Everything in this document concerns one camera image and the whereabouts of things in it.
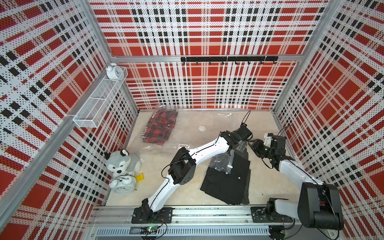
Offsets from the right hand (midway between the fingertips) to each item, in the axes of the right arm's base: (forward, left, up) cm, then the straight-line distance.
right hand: (250, 143), depth 88 cm
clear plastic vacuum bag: (+19, +45, -10) cm, 50 cm away
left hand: (+3, +8, +1) cm, 8 cm away
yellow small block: (-18, +65, -8) cm, 68 cm away
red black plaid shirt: (+20, +60, -9) cm, 64 cm away
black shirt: (-22, +11, -13) cm, 28 cm away
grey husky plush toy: (-16, +69, +8) cm, 71 cm away
